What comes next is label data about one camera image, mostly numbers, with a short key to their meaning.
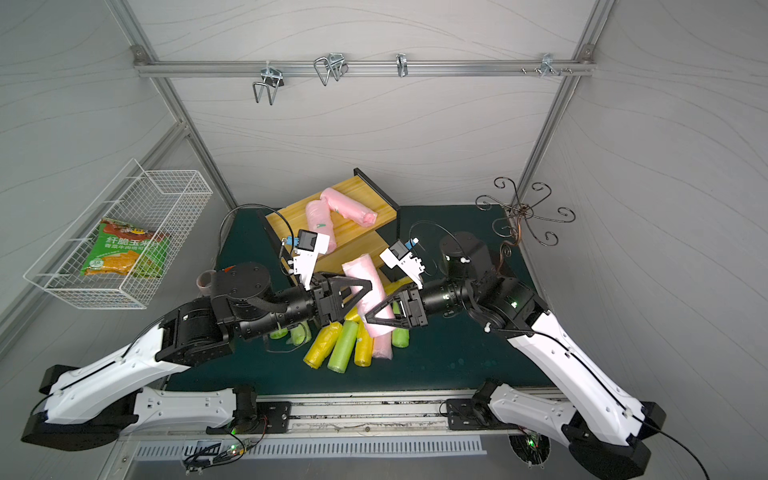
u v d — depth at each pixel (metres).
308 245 0.45
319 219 0.67
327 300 0.43
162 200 0.79
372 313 0.49
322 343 0.82
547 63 0.76
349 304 0.46
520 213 0.78
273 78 0.78
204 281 0.80
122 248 0.62
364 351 0.81
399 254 0.49
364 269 0.50
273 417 0.73
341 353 0.82
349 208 0.70
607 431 0.37
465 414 0.74
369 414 0.75
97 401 0.39
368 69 0.80
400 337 0.83
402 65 0.78
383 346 0.82
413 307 0.45
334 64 0.75
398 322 0.47
